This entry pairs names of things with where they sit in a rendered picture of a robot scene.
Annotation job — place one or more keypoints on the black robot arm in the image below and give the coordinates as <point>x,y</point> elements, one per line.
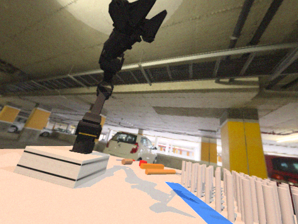
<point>90,124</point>

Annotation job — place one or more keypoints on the yellow flat bar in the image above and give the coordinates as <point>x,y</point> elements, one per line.
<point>151,166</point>

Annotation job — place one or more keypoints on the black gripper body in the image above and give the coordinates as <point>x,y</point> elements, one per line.
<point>124,35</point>

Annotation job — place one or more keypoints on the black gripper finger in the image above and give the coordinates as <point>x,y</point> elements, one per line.
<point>155,22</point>
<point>137,11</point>

